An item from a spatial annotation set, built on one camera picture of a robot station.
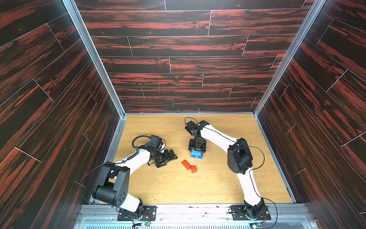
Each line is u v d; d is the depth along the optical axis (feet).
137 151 1.91
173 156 2.64
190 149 2.78
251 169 1.89
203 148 2.72
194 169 2.83
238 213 2.40
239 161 1.82
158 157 2.50
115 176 1.59
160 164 2.76
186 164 2.96
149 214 2.36
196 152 2.97
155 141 2.41
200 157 3.04
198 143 2.62
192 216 2.42
